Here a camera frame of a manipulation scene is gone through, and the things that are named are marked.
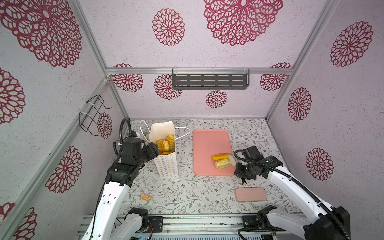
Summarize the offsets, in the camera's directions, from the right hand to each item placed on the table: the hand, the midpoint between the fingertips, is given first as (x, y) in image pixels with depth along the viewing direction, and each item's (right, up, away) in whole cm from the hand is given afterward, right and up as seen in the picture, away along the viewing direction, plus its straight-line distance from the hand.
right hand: (235, 171), depth 80 cm
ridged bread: (-40, +14, +4) cm, 42 cm away
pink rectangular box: (+10, -14, +5) cm, 18 cm away
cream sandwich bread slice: (-5, +3, +7) cm, 9 cm away
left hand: (-43, +12, -6) cm, 45 cm away
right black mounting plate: (+7, -23, -7) cm, 25 cm away
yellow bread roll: (-6, +6, +13) cm, 16 cm away
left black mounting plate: (-40, -24, -6) cm, 47 cm away
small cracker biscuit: (-49, -14, +2) cm, 51 cm away
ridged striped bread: (-36, +17, +10) cm, 41 cm away
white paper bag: (-36, +5, -4) cm, 37 cm away
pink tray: (-13, +13, +26) cm, 32 cm away
